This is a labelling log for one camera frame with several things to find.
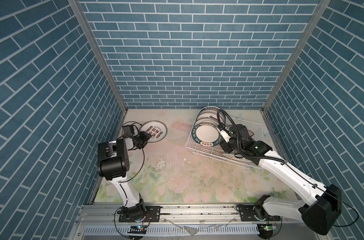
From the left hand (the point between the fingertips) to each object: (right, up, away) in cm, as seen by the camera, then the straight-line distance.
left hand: (150, 136), depth 100 cm
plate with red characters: (+4, +4, +8) cm, 9 cm away
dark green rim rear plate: (+40, +18, -3) cm, 44 cm away
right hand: (+46, +2, -20) cm, 50 cm away
